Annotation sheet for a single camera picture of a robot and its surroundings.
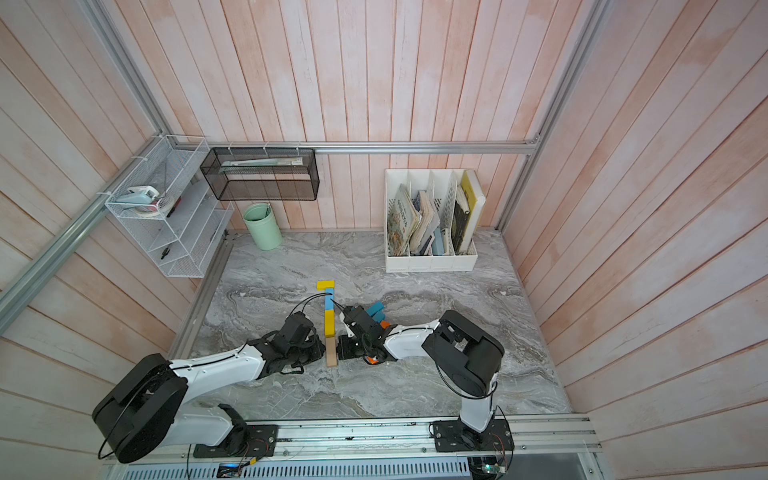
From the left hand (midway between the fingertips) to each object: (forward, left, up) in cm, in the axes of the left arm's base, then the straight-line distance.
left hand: (325, 353), depth 88 cm
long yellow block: (+9, 0, +1) cm, 9 cm away
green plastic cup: (+42, +27, +11) cm, 51 cm away
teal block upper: (+16, -15, 0) cm, 22 cm away
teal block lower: (+12, -16, +1) cm, 20 cm away
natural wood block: (0, -2, +2) cm, 2 cm away
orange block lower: (-6, -14, +11) cm, 19 cm away
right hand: (+1, -3, 0) cm, 3 cm away
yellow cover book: (+48, -47, +27) cm, 73 cm away
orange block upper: (0, -17, +19) cm, 26 cm away
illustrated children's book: (+41, -24, +15) cm, 50 cm away
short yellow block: (+25, +4, 0) cm, 25 cm away
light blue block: (+17, +1, +2) cm, 17 cm away
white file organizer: (+39, -31, +19) cm, 53 cm away
